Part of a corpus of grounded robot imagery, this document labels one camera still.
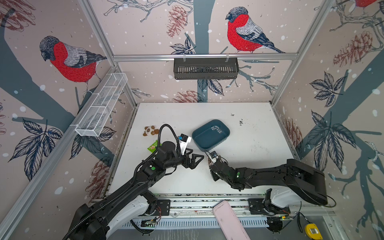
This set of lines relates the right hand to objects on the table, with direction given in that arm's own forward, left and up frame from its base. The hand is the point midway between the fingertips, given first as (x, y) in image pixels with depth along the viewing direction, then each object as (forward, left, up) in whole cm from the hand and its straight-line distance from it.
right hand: (210, 168), depth 86 cm
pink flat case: (-26, -8, +1) cm, 27 cm away
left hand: (-1, +6, +18) cm, 19 cm away
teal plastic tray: (+24, -1, 0) cm, 24 cm away
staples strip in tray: (+29, -5, 0) cm, 30 cm away
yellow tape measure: (-27, -46, -1) cm, 54 cm away
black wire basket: (+61, +3, +28) cm, 67 cm away
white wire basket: (+9, +58, +32) cm, 67 cm away
